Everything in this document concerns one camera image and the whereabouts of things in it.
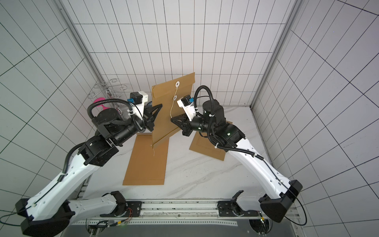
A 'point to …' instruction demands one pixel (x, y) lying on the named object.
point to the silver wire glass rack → (111, 89)
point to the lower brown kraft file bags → (203, 145)
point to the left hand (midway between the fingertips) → (159, 108)
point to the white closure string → (154, 153)
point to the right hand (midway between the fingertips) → (173, 115)
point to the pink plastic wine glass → (99, 99)
